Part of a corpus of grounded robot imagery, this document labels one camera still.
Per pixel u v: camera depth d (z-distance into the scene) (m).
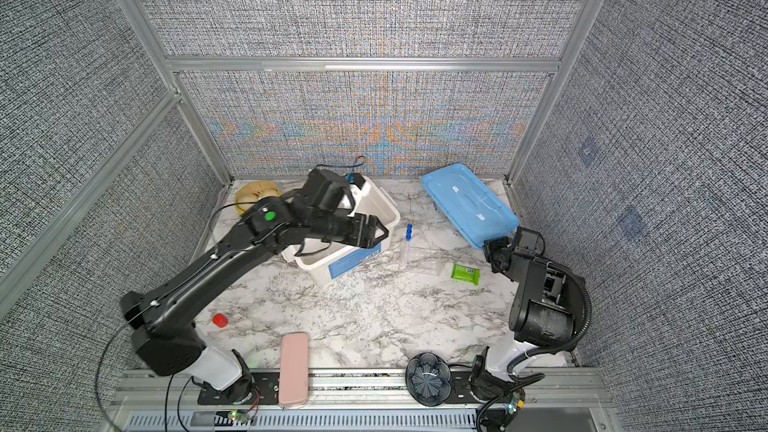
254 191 1.12
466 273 0.93
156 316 0.40
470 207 1.06
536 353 0.50
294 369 0.75
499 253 0.81
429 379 0.75
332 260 0.78
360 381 0.75
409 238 0.84
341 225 0.55
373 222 0.58
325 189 0.48
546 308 0.47
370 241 0.57
